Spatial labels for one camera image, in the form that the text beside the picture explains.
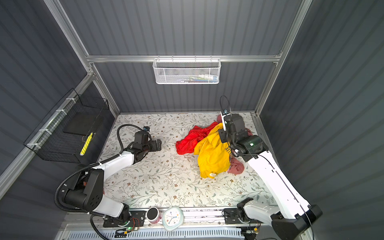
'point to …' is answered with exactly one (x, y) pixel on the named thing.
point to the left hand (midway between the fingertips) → (154, 141)
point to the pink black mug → (152, 214)
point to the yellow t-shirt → (214, 154)
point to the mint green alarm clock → (172, 218)
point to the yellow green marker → (86, 144)
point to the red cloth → (186, 145)
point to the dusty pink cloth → (236, 167)
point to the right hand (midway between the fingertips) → (229, 127)
